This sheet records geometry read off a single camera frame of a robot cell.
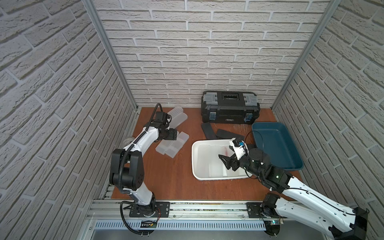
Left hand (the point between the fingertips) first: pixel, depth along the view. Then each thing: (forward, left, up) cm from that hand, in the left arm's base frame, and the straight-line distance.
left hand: (172, 132), depth 91 cm
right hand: (-19, -30, +11) cm, 37 cm away
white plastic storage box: (-17, -22, -8) cm, 29 cm away
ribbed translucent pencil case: (+27, +1, -9) cm, 28 cm away
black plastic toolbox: (+16, -41, +7) cm, 45 cm away
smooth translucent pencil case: (+20, -1, -11) cm, 22 cm away
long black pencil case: (+7, -25, -10) cm, 27 cm away
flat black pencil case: (+7, -36, -11) cm, 39 cm away
